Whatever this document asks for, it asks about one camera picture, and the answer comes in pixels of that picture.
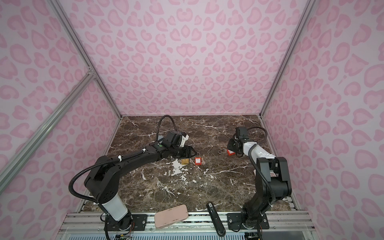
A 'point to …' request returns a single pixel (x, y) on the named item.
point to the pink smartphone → (167, 217)
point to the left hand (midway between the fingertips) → (195, 152)
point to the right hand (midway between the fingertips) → (231, 144)
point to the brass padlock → (185, 161)
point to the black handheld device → (216, 219)
